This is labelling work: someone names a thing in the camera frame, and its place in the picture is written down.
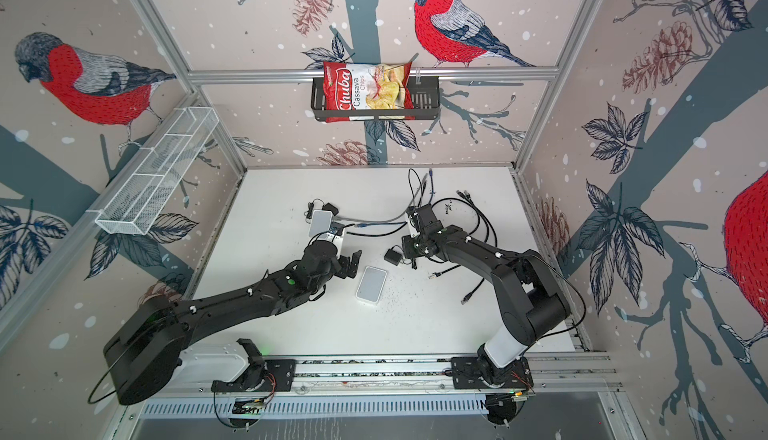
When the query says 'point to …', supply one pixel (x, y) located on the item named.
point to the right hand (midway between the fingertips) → (404, 250)
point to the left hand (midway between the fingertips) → (347, 248)
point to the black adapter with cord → (326, 206)
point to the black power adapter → (392, 256)
